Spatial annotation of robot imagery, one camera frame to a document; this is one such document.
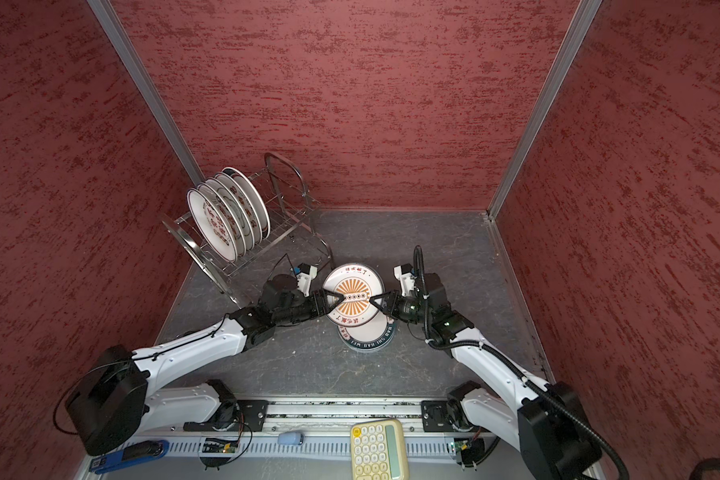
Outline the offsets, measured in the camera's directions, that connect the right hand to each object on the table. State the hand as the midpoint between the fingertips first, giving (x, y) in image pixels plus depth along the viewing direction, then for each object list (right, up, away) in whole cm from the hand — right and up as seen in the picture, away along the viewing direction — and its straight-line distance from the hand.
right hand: (367, 307), depth 77 cm
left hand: (-8, 0, +2) cm, 8 cm away
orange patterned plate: (-3, +6, +3) cm, 7 cm away
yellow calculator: (+3, -32, -9) cm, 33 cm away
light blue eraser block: (-18, -29, -9) cm, 35 cm away
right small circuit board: (+26, -34, -6) cm, 43 cm away
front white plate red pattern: (-38, +22, -5) cm, 45 cm away
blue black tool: (-55, -31, -11) cm, 64 cm away
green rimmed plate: (+1, -11, +8) cm, 13 cm away
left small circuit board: (-38, -34, -5) cm, 51 cm away
